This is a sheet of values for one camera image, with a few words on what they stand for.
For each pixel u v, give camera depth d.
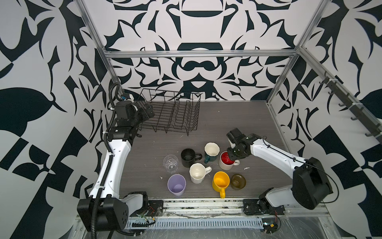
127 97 0.64
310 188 0.43
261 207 0.67
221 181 0.82
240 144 0.62
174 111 1.10
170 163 0.89
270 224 0.71
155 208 0.74
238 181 0.82
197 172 0.84
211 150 0.88
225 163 0.81
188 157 0.89
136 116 0.63
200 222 0.71
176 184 0.82
